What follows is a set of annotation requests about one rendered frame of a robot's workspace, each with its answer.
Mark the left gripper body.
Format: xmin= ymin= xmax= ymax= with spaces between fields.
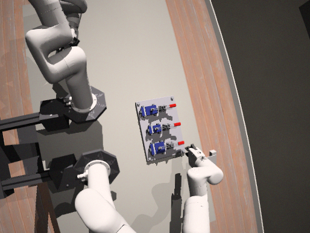
xmin=64 ymin=26 xmax=78 ymax=49

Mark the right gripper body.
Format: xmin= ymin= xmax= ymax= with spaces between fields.
xmin=188 ymin=147 xmax=204 ymax=168

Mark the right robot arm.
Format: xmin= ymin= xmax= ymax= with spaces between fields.
xmin=75 ymin=150 xmax=223 ymax=233

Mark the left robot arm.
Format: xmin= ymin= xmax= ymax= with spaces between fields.
xmin=25 ymin=0 xmax=97 ymax=113

